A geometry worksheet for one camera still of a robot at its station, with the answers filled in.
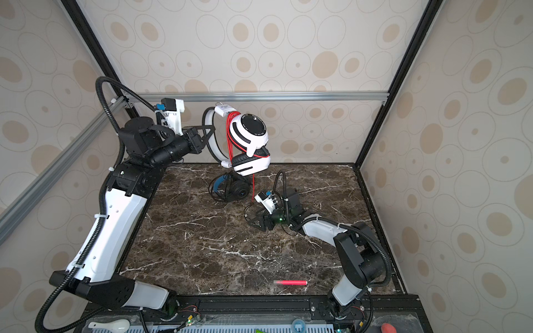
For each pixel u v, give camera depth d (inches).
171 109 19.9
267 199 29.9
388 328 26.8
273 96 51.5
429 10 26.8
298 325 27.9
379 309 29.7
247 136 18.1
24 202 21.1
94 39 29.3
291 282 31.9
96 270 15.1
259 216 29.4
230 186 40.5
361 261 17.9
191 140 20.2
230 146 20.3
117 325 27.5
